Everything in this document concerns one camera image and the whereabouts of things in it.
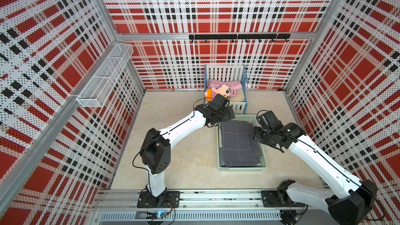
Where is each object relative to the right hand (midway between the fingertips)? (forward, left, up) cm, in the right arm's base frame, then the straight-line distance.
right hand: (259, 136), depth 77 cm
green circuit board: (-31, +50, -15) cm, 61 cm away
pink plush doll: (+34, +14, 0) cm, 37 cm away
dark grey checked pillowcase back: (-1, +9, -10) cm, 14 cm away
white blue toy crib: (+53, +4, -2) cm, 53 cm away
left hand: (+13, +14, 0) cm, 19 cm away
